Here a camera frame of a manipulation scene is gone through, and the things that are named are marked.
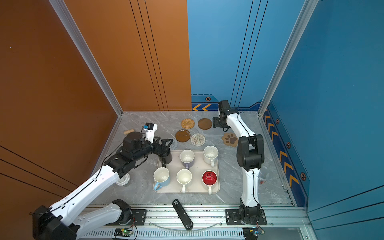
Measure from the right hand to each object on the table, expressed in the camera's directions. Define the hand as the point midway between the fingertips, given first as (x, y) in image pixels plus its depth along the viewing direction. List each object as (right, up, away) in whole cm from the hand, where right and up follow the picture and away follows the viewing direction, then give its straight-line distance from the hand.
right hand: (218, 124), depth 100 cm
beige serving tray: (-15, -35, -16) cm, 42 cm away
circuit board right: (+11, -52, -30) cm, 61 cm away
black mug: (-33, -22, -12) cm, 41 cm away
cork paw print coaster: (+8, -10, +2) cm, 14 cm away
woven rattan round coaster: (-22, 0, +12) cm, 25 cm away
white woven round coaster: (-14, -11, +2) cm, 18 cm away
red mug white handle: (-8, -31, -15) cm, 36 cm away
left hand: (-30, -7, -25) cm, 40 cm away
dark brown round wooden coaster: (-9, 0, +14) cm, 17 cm away
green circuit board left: (-50, -52, -29) cm, 78 cm away
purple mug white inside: (-21, -21, -7) cm, 30 cm away
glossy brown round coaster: (-25, -8, +5) cm, 27 cm away
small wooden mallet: (-65, -6, +6) cm, 66 cm away
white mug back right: (-6, -19, -7) cm, 21 cm away
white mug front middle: (-22, -30, -16) cm, 41 cm away
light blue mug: (-35, -30, -16) cm, 49 cm away
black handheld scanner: (-22, -45, -27) cm, 57 cm away
